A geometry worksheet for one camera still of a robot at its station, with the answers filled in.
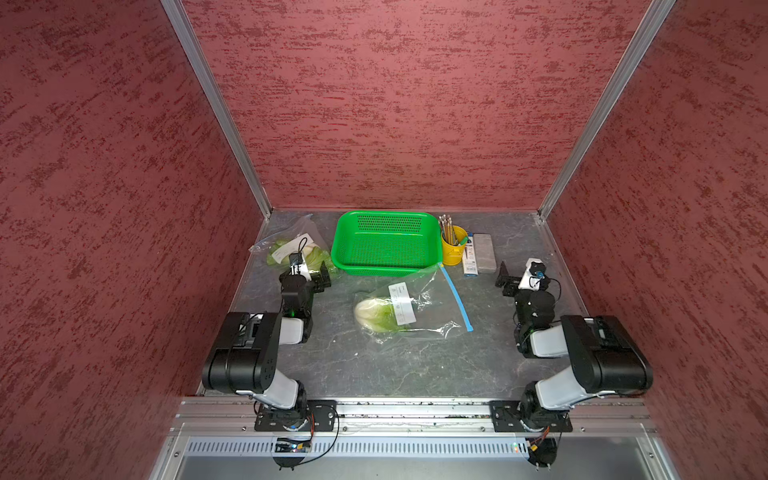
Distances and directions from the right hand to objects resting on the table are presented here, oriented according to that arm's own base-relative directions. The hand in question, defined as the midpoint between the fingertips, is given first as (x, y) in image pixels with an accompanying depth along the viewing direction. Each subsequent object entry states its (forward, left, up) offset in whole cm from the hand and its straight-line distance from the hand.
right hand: (516, 267), depth 89 cm
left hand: (+3, +65, -2) cm, 65 cm away
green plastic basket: (+19, +40, -11) cm, 46 cm away
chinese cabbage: (+12, +77, -1) cm, 78 cm away
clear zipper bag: (+12, +70, -1) cm, 71 cm away
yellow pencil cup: (+9, +18, -4) cm, 20 cm away
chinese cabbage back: (-13, +42, -4) cm, 44 cm away
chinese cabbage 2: (+7, +63, -1) cm, 64 cm away
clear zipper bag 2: (-9, +31, -8) cm, 34 cm away
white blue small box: (+9, +11, -10) cm, 18 cm away
